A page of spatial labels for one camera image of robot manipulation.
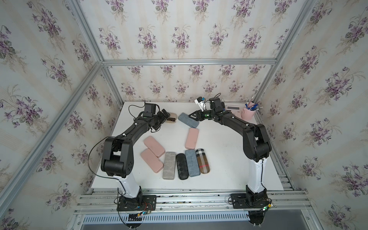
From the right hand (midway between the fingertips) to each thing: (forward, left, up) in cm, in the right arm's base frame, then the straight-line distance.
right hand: (193, 115), depth 93 cm
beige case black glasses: (-31, +7, -12) cm, 34 cm away
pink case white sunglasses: (-9, +1, -15) cm, 18 cm away
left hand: (-2, +18, -1) cm, 18 cm away
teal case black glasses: (-28, +1, -11) cm, 30 cm away
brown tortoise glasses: (+5, +16, -12) cm, 20 cm away
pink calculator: (+18, -35, -14) cm, 42 cm away
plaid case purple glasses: (-28, -6, -11) cm, 31 cm away
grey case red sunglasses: (-30, +15, -12) cm, 35 cm away
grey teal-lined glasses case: (+4, +3, -11) cm, 12 cm away
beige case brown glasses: (+9, +15, -12) cm, 22 cm away
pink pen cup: (+9, -40, -7) cm, 42 cm away
